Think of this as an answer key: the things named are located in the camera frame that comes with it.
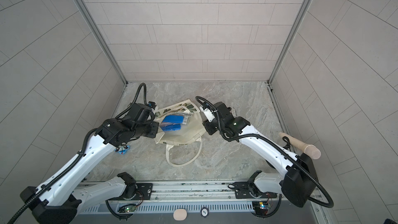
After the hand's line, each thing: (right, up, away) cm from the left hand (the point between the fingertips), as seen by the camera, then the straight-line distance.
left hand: (160, 126), depth 73 cm
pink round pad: (+11, -36, -8) cm, 38 cm away
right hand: (+21, +1, +6) cm, 22 cm away
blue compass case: (0, -4, +18) cm, 18 cm away
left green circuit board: (-12, -34, -7) cm, 37 cm away
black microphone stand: (+57, -6, -8) cm, 57 cm away
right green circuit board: (+46, -35, -5) cm, 58 cm away
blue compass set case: (+3, +1, +14) cm, 15 cm away
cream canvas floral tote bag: (+12, -7, +11) cm, 18 cm away
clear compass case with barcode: (+9, 0, +18) cm, 21 cm away
